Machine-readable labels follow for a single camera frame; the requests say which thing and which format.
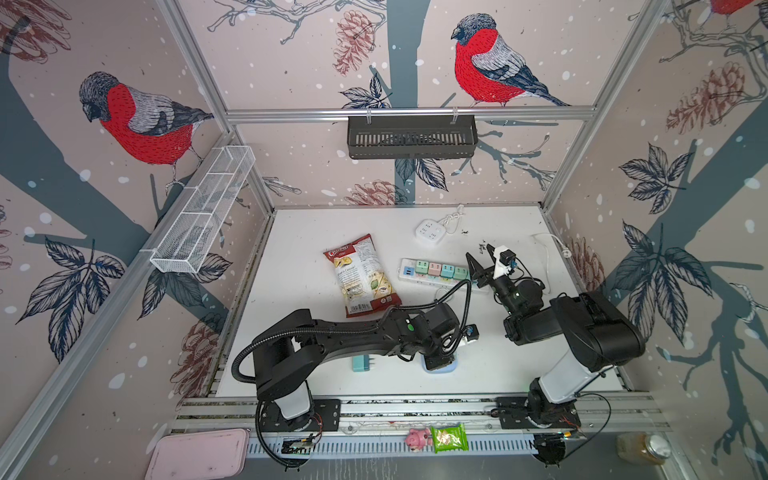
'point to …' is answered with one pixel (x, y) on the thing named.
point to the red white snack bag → (362, 280)
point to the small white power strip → (429, 232)
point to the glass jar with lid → (643, 448)
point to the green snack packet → (452, 438)
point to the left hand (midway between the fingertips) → (452, 356)
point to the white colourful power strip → (434, 273)
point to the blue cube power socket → (447, 368)
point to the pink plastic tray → (201, 454)
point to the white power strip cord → (565, 252)
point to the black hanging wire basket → (412, 137)
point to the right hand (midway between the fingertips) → (477, 253)
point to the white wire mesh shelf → (177, 250)
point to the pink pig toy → (417, 439)
